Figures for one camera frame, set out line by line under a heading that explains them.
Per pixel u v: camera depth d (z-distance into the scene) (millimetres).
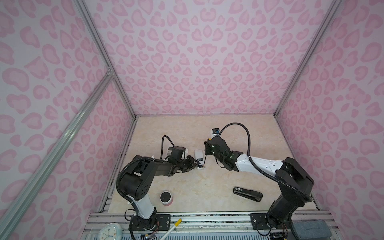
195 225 723
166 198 766
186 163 818
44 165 518
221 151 663
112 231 693
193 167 839
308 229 687
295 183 452
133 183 476
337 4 682
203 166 917
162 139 827
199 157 947
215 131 765
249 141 665
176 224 727
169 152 792
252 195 799
